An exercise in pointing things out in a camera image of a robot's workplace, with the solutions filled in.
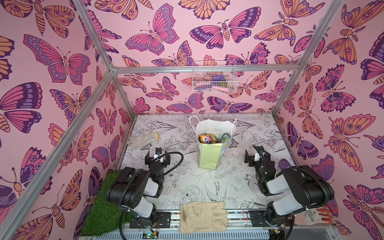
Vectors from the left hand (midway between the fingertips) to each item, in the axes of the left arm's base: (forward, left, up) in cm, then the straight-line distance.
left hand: (157, 149), depth 89 cm
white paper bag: (-7, -31, +6) cm, 32 cm away
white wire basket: (+39, -35, +24) cm, 57 cm away
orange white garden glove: (-33, -81, -8) cm, 88 cm away
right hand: (+1, -59, 0) cm, 59 cm away
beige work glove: (-33, -26, -9) cm, 43 cm away
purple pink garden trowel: (-5, -77, -9) cm, 78 cm away
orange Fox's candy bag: (+4, -30, +5) cm, 31 cm away
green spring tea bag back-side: (+3, -39, +9) cm, 40 cm away
